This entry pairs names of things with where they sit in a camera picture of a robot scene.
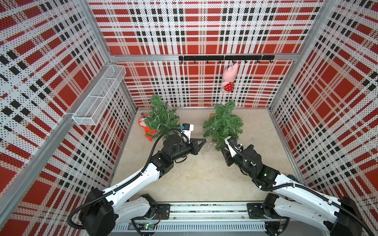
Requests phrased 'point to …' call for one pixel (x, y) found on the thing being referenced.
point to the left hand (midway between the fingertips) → (207, 140)
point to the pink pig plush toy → (229, 77)
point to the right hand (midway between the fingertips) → (224, 145)
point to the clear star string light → (161, 124)
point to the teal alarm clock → (293, 177)
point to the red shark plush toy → (149, 133)
